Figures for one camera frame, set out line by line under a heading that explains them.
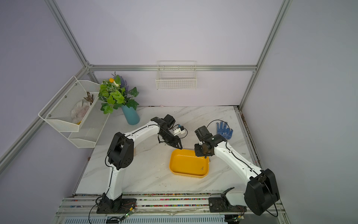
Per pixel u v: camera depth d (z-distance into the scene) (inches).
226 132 40.5
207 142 22.8
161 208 28.9
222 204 25.6
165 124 28.8
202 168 34.2
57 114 26.1
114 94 30.9
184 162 36.2
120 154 21.2
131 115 41.2
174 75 38.6
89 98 32.3
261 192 15.9
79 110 30.6
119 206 26.7
